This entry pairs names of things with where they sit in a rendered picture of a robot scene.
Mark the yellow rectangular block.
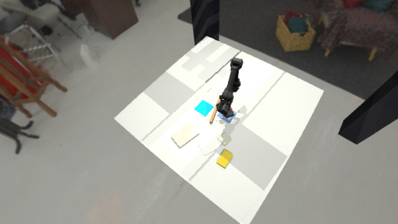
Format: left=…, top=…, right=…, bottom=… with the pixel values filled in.
left=217, top=150, right=233, bottom=168

